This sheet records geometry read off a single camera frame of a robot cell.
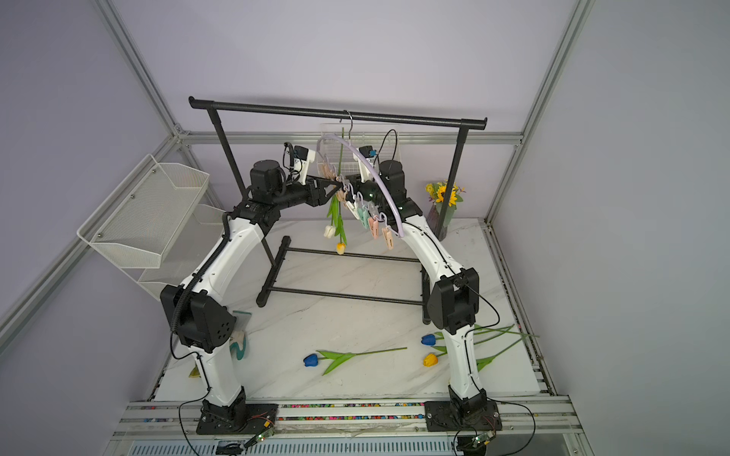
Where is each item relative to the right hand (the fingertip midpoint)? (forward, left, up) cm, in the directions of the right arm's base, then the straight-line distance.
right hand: (338, 183), depth 81 cm
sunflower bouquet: (+7, -32, -10) cm, 34 cm away
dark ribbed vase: (-12, -28, -2) cm, 30 cm away
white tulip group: (-5, +2, -7) cm, 9 cm away
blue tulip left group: (-39, +9, -34) cm, 53 cm away
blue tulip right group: (-33, -27, -35) cm, 56 cm away
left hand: (-3, +1, +2) cm, 4 cm away
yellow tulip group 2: (-40, -26, -34) cm, 59 cm away
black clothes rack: (-14, +28, -34) cm, 46 cm away
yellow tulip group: (0, +1, -17) cm, 17 cm away
